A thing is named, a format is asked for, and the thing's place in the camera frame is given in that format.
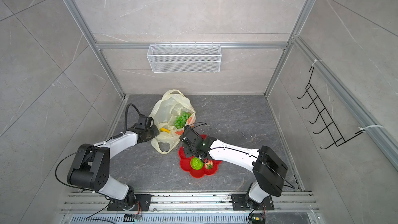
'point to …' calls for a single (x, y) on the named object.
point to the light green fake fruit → (196, 163)
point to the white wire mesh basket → (184, 58)
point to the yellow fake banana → (163, 129)
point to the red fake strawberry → (209, 165)
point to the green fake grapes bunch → (181, 120)
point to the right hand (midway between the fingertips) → (187, 145)
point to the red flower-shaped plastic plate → (185, 164)
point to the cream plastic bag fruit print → (172, 112)
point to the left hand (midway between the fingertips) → (155, 128)
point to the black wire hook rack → (323, 117)
